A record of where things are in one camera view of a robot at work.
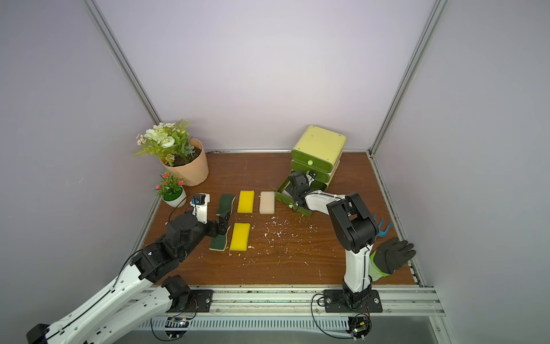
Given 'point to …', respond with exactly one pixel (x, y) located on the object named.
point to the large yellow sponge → (240, 236)
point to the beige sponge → (267, 202)
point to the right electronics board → (359, 327)
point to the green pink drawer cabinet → (317, 150)
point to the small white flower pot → (177, 202)
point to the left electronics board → (176, 322)
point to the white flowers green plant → (170, 142)
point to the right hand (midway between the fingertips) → (292, 181)
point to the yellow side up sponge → (245, 201)
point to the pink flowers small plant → (170, 188)
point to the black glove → (392, 254)
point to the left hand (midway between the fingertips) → (221, 210)
